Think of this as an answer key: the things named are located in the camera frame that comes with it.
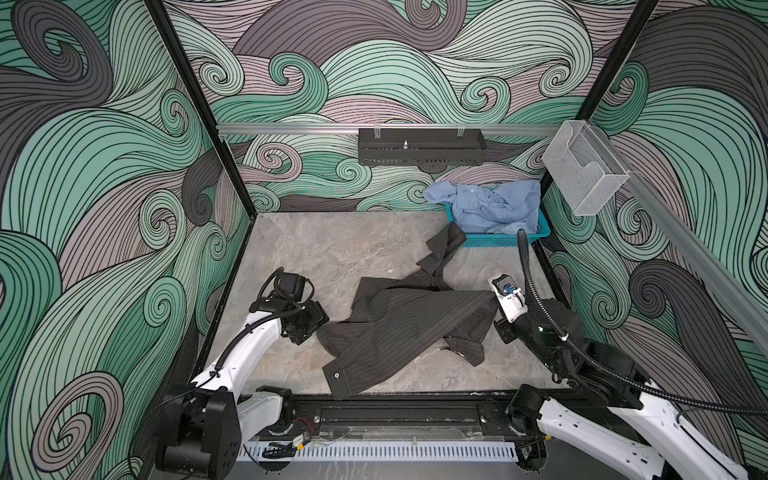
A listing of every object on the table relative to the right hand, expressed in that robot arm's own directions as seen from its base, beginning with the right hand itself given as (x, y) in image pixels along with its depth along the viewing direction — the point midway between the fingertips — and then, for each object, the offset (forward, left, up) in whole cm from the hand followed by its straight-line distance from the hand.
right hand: (498, 295), depth 66 cm
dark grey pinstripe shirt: (+1, +22, -17) cm, 28 cm away
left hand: (+2, +43, -20) cm, 48 cm away
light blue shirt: (+49, -23, -20) cm, 58 cm away
